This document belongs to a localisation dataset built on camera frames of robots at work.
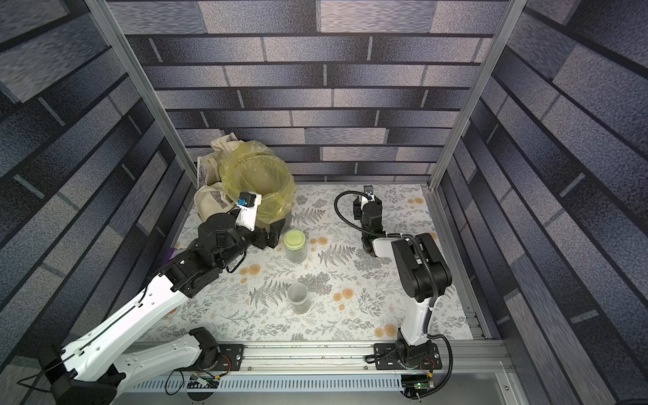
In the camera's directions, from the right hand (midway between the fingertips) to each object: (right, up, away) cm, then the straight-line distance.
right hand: (367, 195), depth 96 cm
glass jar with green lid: (-26, -18, -13) cm, 34 cm away
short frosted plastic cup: (-26, -35, -13) cm, 45 cm away
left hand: (-31, -6, -28) cm, 43 cm away
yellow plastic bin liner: (-44, +10, -1) cm, 45 cm away
